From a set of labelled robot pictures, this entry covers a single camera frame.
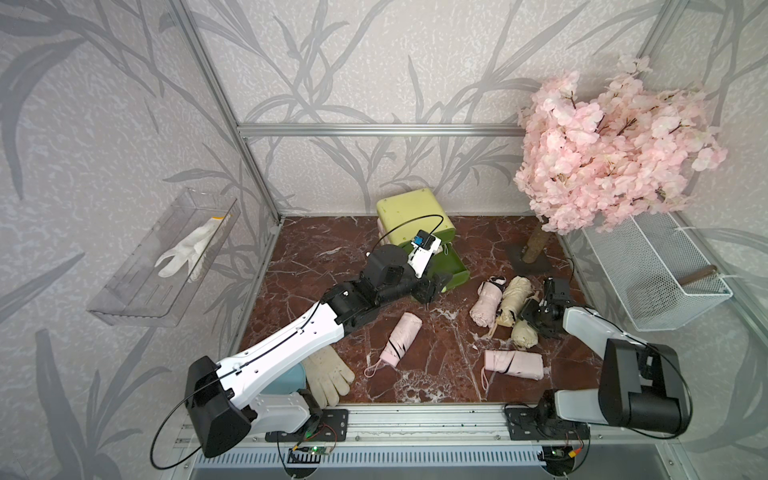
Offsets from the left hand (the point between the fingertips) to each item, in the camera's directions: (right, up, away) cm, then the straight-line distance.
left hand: (444, 272), depth 68 cm
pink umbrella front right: (+23, -27, +13) cm, 38 cm away
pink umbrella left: (-8, -19, +20) cm, 29 cm away
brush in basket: (+52, -6, +3) cm, 53 cm away
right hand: (+29, -16, +25) cm, 41 cm away
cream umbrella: (+26, -10, +26) cm, 38 cm away
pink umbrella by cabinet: (+16, -12, +23) cm, 31 cm away
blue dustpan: (-40, -32, +13) cm, 53 cm away
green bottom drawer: (+6, 0, +30) cm, 31 cm away
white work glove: (-30, -30, +13) cm, 45 cm away
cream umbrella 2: (+25, -20, +17) cm, 36 cm away
